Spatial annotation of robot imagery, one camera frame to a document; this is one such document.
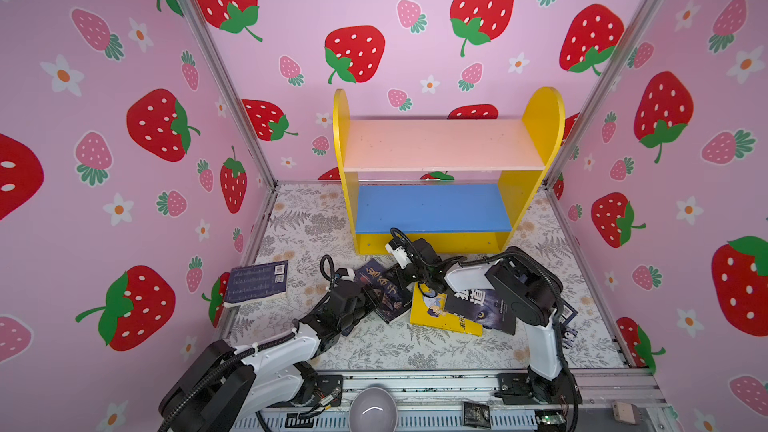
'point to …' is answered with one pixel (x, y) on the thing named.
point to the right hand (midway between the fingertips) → (383, 274)
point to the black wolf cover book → (484, 304)
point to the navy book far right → (568, 334)
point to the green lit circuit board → (550, 421)
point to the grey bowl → (373, 410)
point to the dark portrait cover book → (390, 294)
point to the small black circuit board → (476, 415)
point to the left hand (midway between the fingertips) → (384, 291)
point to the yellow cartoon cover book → (429, 310)
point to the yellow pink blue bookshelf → (457, 183)
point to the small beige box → (626, 412)
